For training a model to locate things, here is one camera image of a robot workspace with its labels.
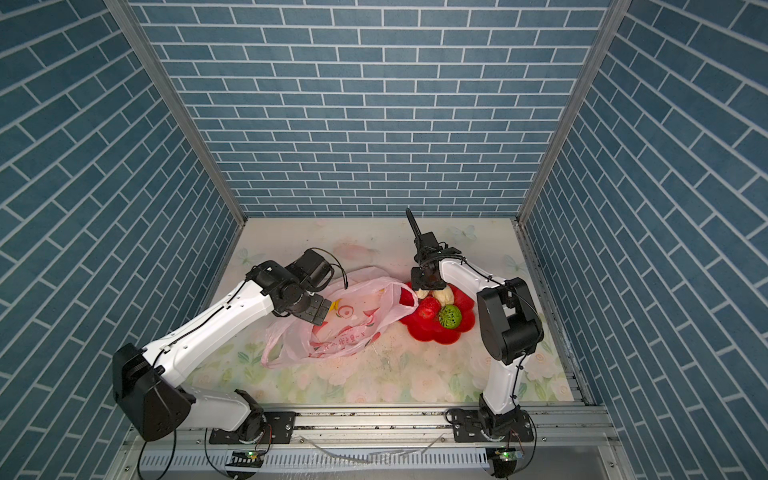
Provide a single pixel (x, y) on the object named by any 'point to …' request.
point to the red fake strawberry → (429, 307)
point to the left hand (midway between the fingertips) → (309, 307)
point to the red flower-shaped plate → (423, 329)
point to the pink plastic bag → (359, 313)
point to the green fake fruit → (450, 316)
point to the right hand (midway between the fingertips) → (419, 280)
